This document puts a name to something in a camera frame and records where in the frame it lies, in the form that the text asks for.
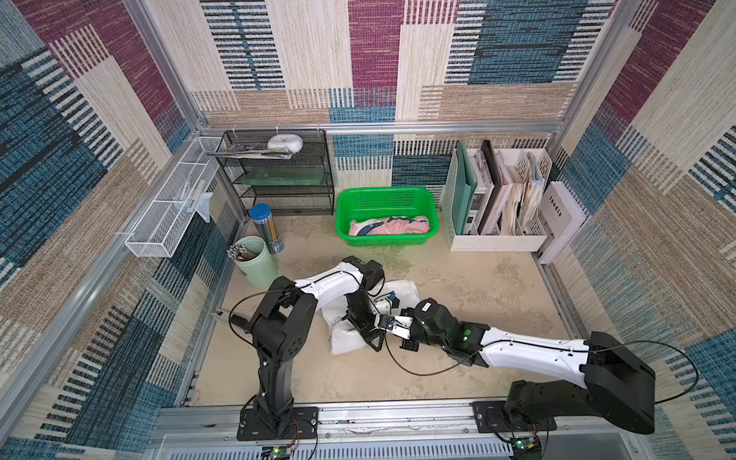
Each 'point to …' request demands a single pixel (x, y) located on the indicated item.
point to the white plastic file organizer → (495, 200)
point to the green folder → (464, 180)
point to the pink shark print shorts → (392, 225)
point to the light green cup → (260, 270)
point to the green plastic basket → (387, 217)
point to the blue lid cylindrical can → (261, 216)
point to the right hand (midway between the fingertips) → (389, 322)
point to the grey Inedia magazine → (562, 216)
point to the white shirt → (344, 336)
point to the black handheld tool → (224, 316)
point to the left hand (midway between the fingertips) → (370, 334)
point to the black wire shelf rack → (288, 171)
